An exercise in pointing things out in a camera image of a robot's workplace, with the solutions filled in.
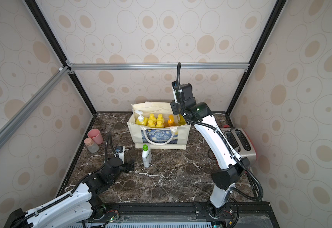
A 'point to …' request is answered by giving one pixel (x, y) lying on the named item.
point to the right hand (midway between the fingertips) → (185, 100)
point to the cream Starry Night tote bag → (176, 137)
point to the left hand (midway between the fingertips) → (132, 156)
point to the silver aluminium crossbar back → (157, 66)
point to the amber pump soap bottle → (170, 121)
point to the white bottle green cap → (147, 156)
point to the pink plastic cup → (94, 134)
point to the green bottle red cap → (182, 121)
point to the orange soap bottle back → (152, 117)
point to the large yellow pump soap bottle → (141, 120)
